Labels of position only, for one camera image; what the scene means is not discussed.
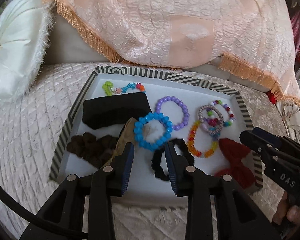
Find red fabric bow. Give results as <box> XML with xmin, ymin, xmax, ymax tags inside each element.
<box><xmin>214</xmin><ymin>138</ymin><xmax>256</xmax><ymax>190</ymax></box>

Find brown velvet scrunchie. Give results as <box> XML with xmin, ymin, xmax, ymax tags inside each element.
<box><xmin>66</xmin><ymin>132</ymin><xmax>119</xmax><ymax>169</ymax></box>

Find multicolour bead bracelet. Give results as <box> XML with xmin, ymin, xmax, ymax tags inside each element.
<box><xmin>209</xmin><ymin>99</ymin><xmax>235</xmax><ymax>127</ymax></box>

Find black scrunchie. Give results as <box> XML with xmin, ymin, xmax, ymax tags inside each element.
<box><xmin>151</xmin><ymin>138</ymin><xmax>194</xmax><ymax>181</ymax></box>

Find leopard print hair bow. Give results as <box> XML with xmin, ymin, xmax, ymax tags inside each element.
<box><xmin>103</xmin><ymin>118</ymin><xmax>139</xmax><ymax>167</ymax></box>

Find orange rainbow bead bracelet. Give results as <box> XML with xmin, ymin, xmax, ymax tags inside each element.
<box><xmin>186</xmin><ymin>120</ymin><xmax>219</xmax><ymax>159</ymax></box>

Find blue bead bracelet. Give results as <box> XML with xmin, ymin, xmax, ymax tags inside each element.
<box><xmin>133</xmin><ymin>112</ymin><xmax>175</xmax><ymax>152</ymax></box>

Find black velvet pouch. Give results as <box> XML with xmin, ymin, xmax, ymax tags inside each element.
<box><xmin>82</xmin><ymin>92</ymin><xmax>152</xmax><ymax>130</ymax></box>

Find purple bead bracelet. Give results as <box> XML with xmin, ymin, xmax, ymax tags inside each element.
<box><xmin>155</xmin><ymin>95</ymin><xmax>190</xmax><ymax>131</ymax></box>

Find green blue flower bracelet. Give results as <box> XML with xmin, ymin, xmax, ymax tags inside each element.
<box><xmin>102</xmin><ymin>80</ymin><xmax>146</xmax><ymax>97</ymax></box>

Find right hand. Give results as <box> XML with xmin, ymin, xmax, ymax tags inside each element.
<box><xmin>272</xmin><ymin>191</ymin><xmax>300</xmax><ymax>228</ymax></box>

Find striped black white tray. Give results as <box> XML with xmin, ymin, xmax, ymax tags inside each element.
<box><xmin>49</xmin><ymin>64</ymin><xmax>263</xmax><ymax>209</ymax></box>

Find quilted beige bed cover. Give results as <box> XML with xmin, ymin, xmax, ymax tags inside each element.
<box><xmin>0</xmin><ymin>63</ymin><xmax>287</xmax><ymax>239</ymax></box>

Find peach fringed bedspread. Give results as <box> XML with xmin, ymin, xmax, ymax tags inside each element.
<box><xmin>44</xmin><ymin>0</ymin><xmax>300</xmax><ymax>105</ymax></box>

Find round white satin cushion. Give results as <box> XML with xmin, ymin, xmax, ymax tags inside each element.
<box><xmin>0</xmin><ymin>0</ymin><xmax>52</xmax><ymax>102</ymax></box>

